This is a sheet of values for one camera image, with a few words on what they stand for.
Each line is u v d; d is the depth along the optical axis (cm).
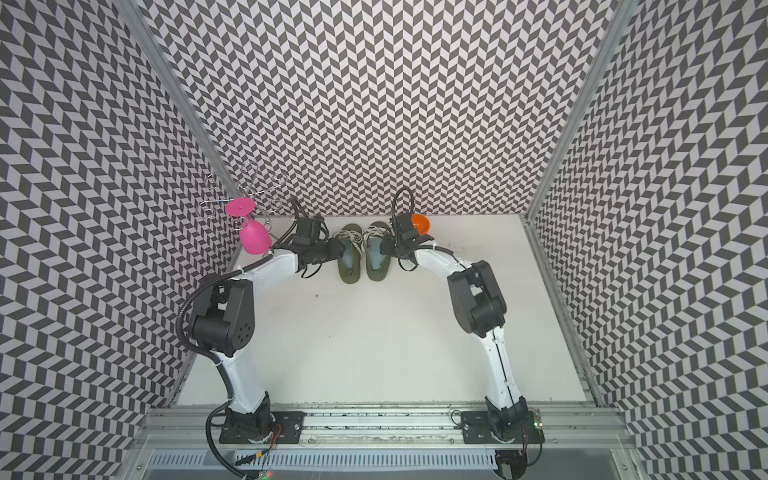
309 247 76
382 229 106
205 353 52
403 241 80
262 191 81
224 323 51
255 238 87
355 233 104
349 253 99
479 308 57
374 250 103
